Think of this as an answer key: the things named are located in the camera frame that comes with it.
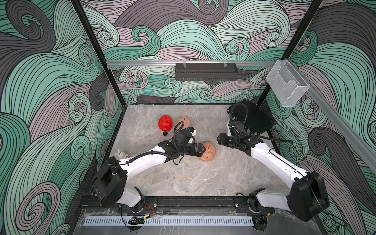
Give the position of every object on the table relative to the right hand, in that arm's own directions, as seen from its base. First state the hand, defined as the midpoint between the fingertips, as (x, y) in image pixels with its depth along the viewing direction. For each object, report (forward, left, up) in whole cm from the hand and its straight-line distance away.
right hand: (219, 139), depth 85 cm
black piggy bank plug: (+13, +35, -12) cm, 39 cm away
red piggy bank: (+16, +33, -4) cm, 37 cm away
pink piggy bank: (+15, +19, -3) cm, 24 cm away
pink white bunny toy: (-7, +57, -4) cm, 58 cm away
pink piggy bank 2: (-8, +6, -2) cm, 10 cm away
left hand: (-6, +12, +2) cm, 13 cm away
